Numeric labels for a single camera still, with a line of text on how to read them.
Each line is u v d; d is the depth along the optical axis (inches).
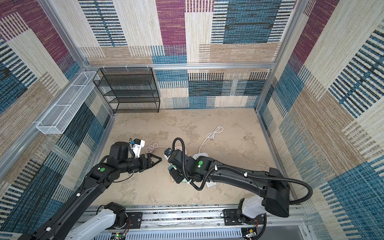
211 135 41.1
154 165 26.4
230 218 28.7
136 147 27.2
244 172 17.5
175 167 21.8
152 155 26.5
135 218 29.3
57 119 28.1
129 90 42.6
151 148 37.8
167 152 25.7
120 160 23.0
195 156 22.7
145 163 25.5
